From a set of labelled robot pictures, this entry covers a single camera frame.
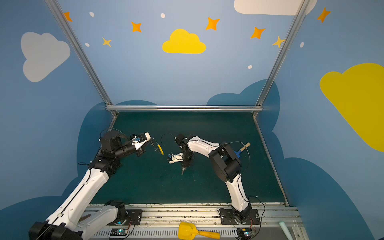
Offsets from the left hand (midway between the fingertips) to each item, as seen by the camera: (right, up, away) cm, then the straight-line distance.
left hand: (153, 136), depth 73 cm
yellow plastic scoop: (+18, -45, -3) cm, 48 cm away
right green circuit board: (+45, -47, -2) cm, 65 cm away
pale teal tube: (+64, -45, -3) cm, 78 cm away
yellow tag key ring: (+3, -6, +2) cm, 7 cm away
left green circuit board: (-16, -46, -3) cm, 49 cm away
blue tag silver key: (+15, -22, +17) cm, 32 cm away
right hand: (+16, -17, +21) cm, 32 cm away
